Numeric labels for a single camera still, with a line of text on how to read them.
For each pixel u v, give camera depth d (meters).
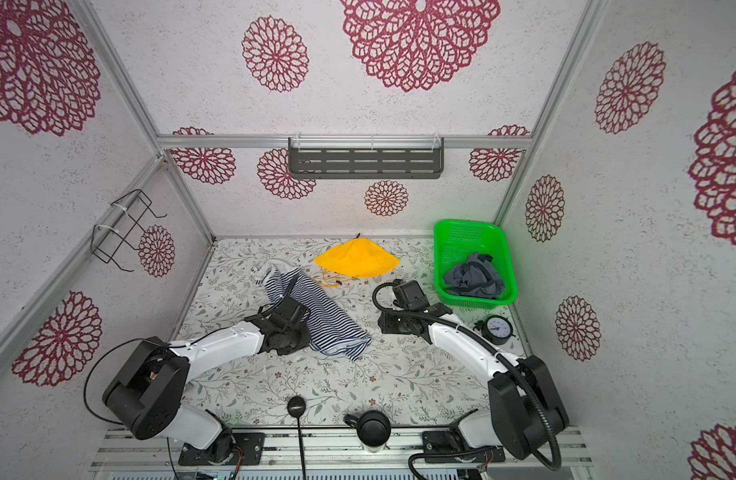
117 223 0.76
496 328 0.92
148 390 0.44
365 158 0.97
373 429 0.76
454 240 1.19
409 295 0.67
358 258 1.13
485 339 0.50
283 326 0.70
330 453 0.73
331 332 0.92
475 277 0.97
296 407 0.80
